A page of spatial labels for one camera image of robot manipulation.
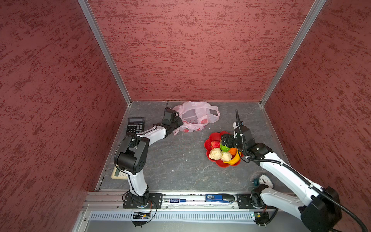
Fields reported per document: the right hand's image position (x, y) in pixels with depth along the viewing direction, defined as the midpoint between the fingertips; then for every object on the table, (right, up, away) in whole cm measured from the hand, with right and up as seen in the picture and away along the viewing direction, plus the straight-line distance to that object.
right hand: (226, 140), depth 82 cm
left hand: (-27, +10, +15) cm, 33 cm away
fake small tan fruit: (+1, -11, +3) cm, 11 cm away
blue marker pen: (-30, -30, -8) cm, 43 cm away
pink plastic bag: (-17, +14, +24) cm, 33 cm away
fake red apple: (-6, -4, +7) cm, 10 cm away
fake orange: (+5, -7, +3) cm, 9 cm away
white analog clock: (+20, -21, -4) cm, 29 cm away
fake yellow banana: (+5, -12, 0) cm, 13 cm away
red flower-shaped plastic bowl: (-2, -1, +18) cm, 18 cm away
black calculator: (-62, +7, +21) cm, 66 cm away
